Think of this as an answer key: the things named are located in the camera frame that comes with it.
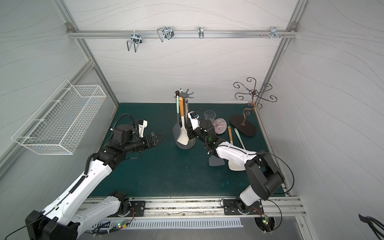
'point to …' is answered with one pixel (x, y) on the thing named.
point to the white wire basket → (60, 124)
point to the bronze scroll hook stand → (248, 128)
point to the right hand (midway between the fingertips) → (186, 122)
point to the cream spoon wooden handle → (183, 137)
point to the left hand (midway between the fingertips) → (160, 138)
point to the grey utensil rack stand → (191, 141)
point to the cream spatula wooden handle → (232, 165)
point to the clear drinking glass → (210, 115)
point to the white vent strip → (169, 222)
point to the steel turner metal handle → (186, 110)
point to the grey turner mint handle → (214, 161)
